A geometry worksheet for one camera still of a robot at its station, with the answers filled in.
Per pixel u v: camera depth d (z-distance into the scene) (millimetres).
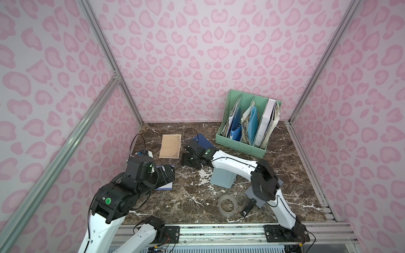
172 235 734
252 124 909
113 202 365
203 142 1105
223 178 906
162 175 534
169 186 858
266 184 543
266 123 896
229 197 820
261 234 750
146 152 573
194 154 682
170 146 1072
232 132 952
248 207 783
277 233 734
